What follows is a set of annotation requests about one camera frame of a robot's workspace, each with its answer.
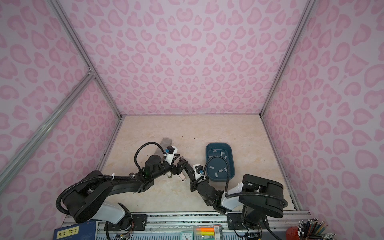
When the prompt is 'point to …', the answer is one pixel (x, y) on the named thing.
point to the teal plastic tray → (217, 168)
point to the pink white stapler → (182, 177)
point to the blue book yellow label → (82, 231)
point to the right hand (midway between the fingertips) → (190, 171)
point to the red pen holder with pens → (310, 229)
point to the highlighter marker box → (214, 232)
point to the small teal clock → (186, 235)
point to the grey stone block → (165, 142)
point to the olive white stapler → (169, 174)
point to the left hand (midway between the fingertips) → (184, 157)
